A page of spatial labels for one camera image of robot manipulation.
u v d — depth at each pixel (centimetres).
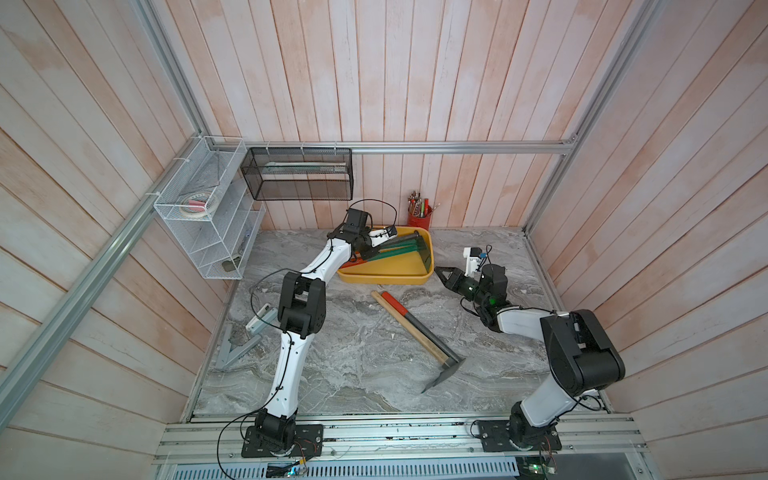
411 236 110
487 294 73
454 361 84
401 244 107
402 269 107
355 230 84
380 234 92
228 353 86
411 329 91
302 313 63
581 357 48
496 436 73
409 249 110
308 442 73
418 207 108
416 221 113
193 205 72
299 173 101
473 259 84
